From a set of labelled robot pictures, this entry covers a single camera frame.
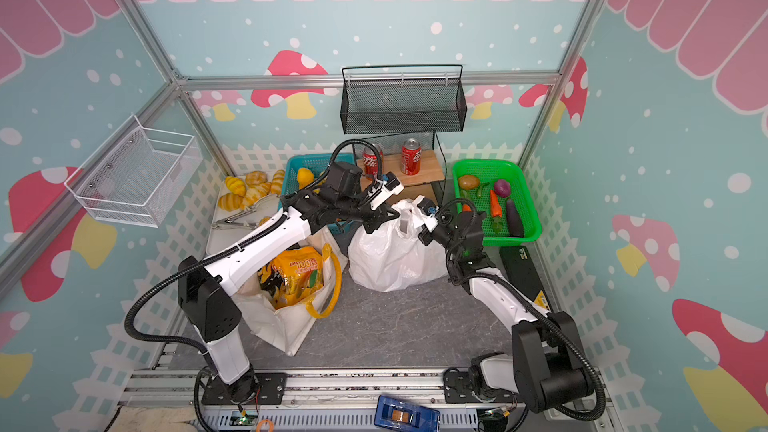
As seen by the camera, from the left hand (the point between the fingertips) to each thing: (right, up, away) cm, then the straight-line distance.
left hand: (395, 218), depth 77 cm
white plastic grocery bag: (0, -11, +9) cm, 14 cm away
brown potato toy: (+28, +13, +36) cm, 48 cm away
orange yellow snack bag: (-25, -14, +3) cm, 29 cm away
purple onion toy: (+40, +10, +33) cm, 53 cm away
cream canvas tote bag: (-27, -27, -4) cm, 38 cm away
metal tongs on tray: (-58, -3, +26) cm, 63 cm away
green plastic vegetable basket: (+44, +13, +34) cm, 57 cm away
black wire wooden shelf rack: (+13, +15, +23) cm, 31 cm away
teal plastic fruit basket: (-34, +16, +32) cm, 49 cm away
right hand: (+5, +3, +2) cm, 6 cm away
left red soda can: (-7, +16, +13) cm, 22 cm away
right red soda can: (+5, +19, +14) cm, 25 cm away
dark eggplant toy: (+42, -1, +27) cm, 50 cm away
